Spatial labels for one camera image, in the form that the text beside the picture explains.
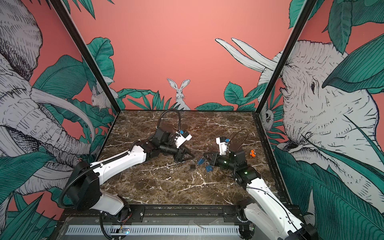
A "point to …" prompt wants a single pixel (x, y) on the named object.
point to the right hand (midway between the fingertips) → (202, 154)
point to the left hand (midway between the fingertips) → (192, 153)
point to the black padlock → (193, 166)
